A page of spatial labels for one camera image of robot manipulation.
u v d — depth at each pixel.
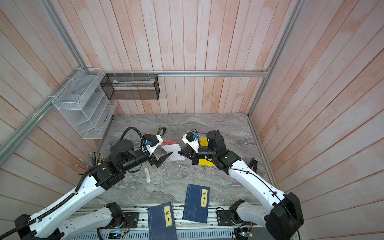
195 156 0.61
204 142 0.62
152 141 0.52
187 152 0.65
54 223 0.40
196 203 0.78
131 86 1.04
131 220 0.73
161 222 0.72
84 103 0.75
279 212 0.39
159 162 0.59
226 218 0.73
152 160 0.57
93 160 0.82
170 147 0.66
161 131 1.08
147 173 0.87
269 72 0.93
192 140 0.60
